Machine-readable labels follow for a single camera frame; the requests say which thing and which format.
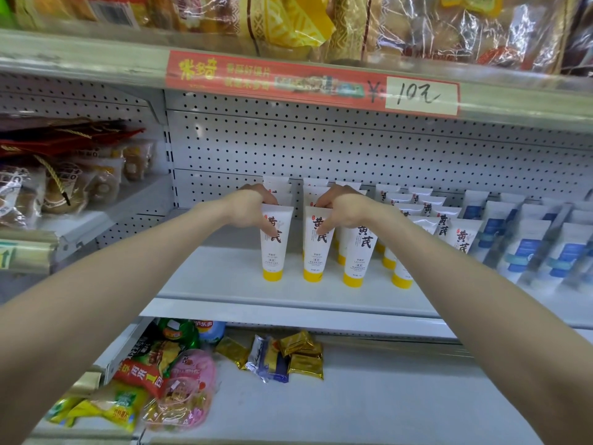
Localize black green chips bag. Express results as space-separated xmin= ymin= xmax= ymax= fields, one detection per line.
xmin=125 ymin=318 xmax=200 ymax=371

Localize person's left forearm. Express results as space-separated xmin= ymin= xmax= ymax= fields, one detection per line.
xmin=0 ymin=194 xmax=235 ymax=445

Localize brown wrapped goods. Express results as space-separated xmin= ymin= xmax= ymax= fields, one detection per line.
xmin=0 ymin=117 xmax=156 ymax=227

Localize person's right hand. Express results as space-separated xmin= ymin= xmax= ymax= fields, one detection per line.
xmin=314 ymin=184 xmax=395 ymax=235

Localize person's left hand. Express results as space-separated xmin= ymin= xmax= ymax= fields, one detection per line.
xmin=224 ymin=183 xmax=280 ymax=240

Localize person's right forearm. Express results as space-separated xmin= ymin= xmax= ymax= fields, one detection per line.
xmin=377 ymin=206 xmax=593 ymax=445

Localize row of yellow cap tubes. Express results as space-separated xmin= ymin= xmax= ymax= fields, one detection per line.
xmin=263 ymin=176 xmax=485 ymax=290

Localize group of blue-labelled white tubes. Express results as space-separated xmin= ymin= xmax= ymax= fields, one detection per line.
xmin=461 ymin=189 xmax=593 ymax=292

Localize red shelf label strip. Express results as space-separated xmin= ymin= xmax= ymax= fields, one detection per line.
xmin=166 ymin=50 xmax=462 ymax=119

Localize red yellow snack packet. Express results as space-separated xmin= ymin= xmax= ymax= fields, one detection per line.
xmin=113 ymin=358 xmax=167 ymax=399

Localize pink snack bag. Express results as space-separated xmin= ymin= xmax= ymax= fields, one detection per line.
xmin=141 ymin=349 xmax=217 ymax=433

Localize white paper price tag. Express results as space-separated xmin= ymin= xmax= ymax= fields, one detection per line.
xmin=384 ymin=77 xmax=460 ymax=117

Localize blue chips bag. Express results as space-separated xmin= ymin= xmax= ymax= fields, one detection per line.
xmin=194 ymin=320 xmax=227 ymax=344

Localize blue snack packet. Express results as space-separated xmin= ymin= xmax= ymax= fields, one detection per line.
xmin=259 ymin=354 xmax=290 ymax=384

